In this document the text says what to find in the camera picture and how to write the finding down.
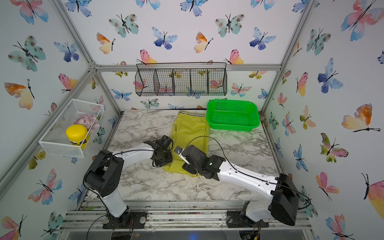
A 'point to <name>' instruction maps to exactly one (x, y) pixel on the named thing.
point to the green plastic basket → (232, 115)
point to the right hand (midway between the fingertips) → (192, 154)
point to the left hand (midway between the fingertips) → (172, 160)
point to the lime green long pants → (189, 128)
